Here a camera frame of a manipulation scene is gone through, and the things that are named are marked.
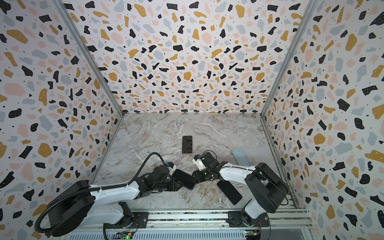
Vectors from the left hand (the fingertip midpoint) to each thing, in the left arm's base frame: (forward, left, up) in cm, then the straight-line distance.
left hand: (182, 183), depth 82 cm
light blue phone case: (+18, -37, -5) cm, 41 cm away
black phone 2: (-5, -28, -4) cm, 29 cm away
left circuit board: (-22, +26, -4) cm, 35 cm away
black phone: (+27, -1, -2) cm, 27 cm away
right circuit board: (-23, -35, -5) cm, 42 cm away
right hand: (+4, -5, -1) cm, 6 cm away
